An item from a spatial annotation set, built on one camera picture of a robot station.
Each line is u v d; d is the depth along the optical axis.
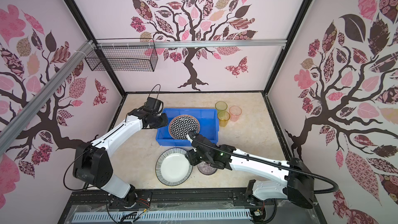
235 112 0.98
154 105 0.69
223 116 1.01
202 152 0.57
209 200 0.74
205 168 0.80
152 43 0.90
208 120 1.01
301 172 0.40
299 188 0.38
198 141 0.54
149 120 0.62
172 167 0.82
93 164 0.43
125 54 0.95
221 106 1.03
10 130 0.50
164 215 0.70
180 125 1.00
